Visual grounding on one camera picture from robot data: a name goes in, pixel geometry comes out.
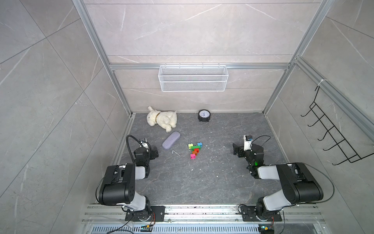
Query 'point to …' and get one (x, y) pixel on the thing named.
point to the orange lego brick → (195, 152)
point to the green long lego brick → (194, 147)
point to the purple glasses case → (171, 140)
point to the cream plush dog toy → (165, 120)
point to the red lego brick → (196, 149)
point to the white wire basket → (193, 78)
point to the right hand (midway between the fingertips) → (241, 142)
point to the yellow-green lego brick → (190, 145)
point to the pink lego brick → (193, 156)
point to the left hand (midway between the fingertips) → (148, 145)
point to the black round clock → (204, 115)
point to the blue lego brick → (199, 144)
